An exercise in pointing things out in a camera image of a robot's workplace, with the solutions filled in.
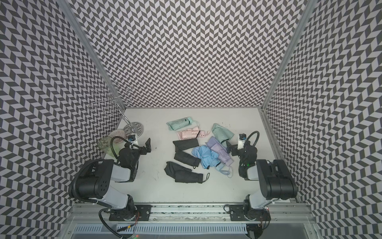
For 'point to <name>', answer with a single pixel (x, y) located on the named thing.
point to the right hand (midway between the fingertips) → (234, 141)
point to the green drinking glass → (104, 145)
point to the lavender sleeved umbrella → (222, 154)
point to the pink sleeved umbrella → (194, 133)
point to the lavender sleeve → (212, 141)
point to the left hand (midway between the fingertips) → (143, 139)
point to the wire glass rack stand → (111, 98)
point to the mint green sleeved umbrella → (222, 134)
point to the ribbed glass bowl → (119, 134)
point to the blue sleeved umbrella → (208, 159)
